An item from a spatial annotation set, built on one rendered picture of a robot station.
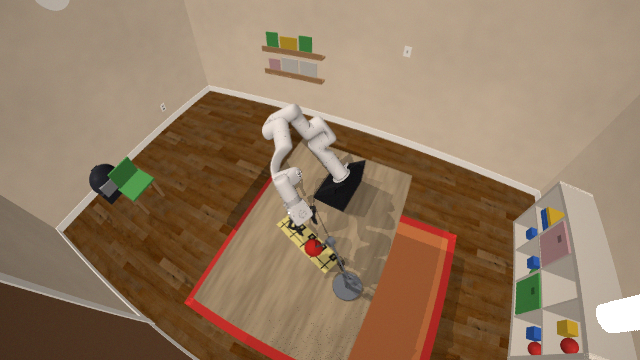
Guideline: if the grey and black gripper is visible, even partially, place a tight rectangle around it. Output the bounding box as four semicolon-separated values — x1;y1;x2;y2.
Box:
286;198;318;236

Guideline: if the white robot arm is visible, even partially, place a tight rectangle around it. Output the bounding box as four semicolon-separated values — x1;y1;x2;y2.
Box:
262;104;350;208

